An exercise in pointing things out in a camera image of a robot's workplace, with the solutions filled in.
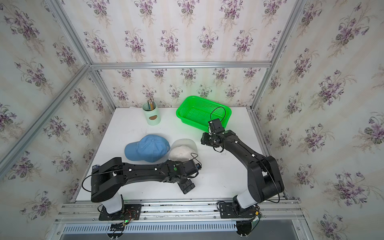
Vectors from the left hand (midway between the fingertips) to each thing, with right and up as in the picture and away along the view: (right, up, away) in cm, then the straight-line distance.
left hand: (189, 183), depth 82 cm
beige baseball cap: (-4, +18, +4) cm, 19 cm away
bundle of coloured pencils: (-27, +47, +19) cm, 57 cm away
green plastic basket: (+7, +42, +36) cm, 56 cm away
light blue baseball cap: (-22, +19, +4) cm, 29 cm away
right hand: (+10, +23, +7) cm, 26 cm away
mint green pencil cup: (-26, +38, +20) cm, 50 cm away
